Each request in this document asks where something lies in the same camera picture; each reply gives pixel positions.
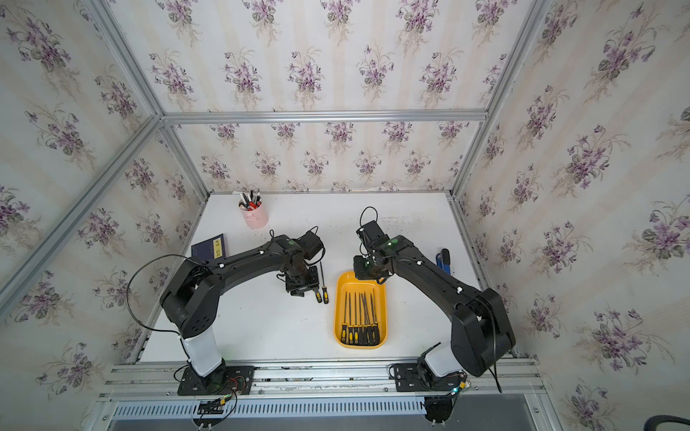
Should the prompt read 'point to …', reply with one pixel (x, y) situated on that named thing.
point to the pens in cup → (250, 201)
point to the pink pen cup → (256, 218)
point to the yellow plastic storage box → (347, 281)
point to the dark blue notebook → (210, 249)
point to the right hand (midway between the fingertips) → (361, 273)
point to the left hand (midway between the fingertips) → (319, 294)
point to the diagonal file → (344, 325)
